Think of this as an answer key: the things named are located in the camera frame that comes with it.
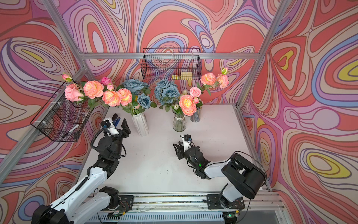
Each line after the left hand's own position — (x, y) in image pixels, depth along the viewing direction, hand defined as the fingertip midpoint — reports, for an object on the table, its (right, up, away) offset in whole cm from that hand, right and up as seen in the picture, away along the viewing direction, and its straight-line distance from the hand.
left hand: (121, 120), depth 74 cm
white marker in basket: (-27, -6, -1) cm, 28 cm away
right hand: (+30, -17, +11) cm, 36 cm away
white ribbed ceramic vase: (+6, -1, +14) cm, 15 cm away
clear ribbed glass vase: (+32, -2, +25) cm, 40 cm away
